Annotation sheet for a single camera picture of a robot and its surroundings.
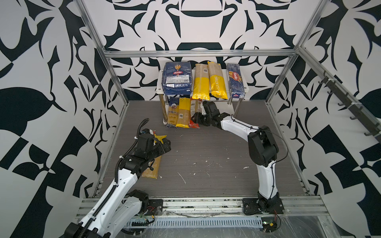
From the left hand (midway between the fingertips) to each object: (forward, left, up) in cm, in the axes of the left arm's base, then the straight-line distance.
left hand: (164, 142), depth 79 cm
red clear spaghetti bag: (+29, -18, -6) cm, 35 cm away
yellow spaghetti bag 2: (+24, -10, -7) cm, 27 cm away
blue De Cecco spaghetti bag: (+28, -3, -8) cm, 29 cm away
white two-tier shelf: (+20, +2, +17) cm, 27 cm away
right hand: (+20, -17, -5) cm, 26 cm away
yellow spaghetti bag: (-11, +10, -15) cm, 21 cm away
